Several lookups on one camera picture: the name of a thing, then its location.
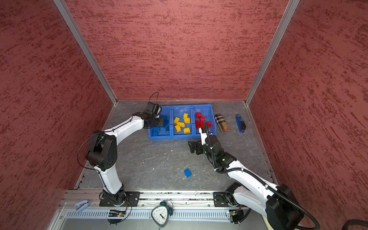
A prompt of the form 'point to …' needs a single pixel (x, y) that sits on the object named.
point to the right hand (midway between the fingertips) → (193, 143)
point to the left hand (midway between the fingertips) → (161, 124)
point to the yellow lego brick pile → (187, 120)
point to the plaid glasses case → (221, 122)
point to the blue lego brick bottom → (188, 173)
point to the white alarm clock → (160, 214)
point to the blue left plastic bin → (164, 132)
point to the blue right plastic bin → (207, 115)
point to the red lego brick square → (199, 115)
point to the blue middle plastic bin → (178, 116)
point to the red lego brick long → (200, 124)
